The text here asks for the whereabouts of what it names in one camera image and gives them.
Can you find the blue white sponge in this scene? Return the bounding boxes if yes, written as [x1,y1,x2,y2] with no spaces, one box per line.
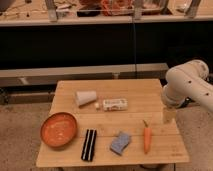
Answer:
[110,132,131,155]

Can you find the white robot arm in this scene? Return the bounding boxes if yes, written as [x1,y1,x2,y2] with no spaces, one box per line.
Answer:
[161,60,213,124]

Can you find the orange carrot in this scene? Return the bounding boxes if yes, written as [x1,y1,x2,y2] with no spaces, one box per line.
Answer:
[143,120,152,154]

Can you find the wooden table board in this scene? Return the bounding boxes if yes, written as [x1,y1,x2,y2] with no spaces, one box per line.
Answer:
[36,79,189,167]

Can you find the white plastic bottle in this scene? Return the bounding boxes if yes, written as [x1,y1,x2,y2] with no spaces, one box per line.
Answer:
[95,98,128,111]

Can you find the black white striped block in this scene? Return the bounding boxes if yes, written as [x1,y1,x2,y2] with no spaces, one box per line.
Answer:
[81,129,97,162]

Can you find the white paper cup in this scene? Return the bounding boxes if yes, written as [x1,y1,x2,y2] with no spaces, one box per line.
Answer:
[75,91,97,106]

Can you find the orange bowl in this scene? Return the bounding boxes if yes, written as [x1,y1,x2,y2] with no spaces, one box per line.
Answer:
[40,112,77,148]

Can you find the metal shelf rail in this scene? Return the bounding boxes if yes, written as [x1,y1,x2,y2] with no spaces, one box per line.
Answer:
[0,63,169,87]

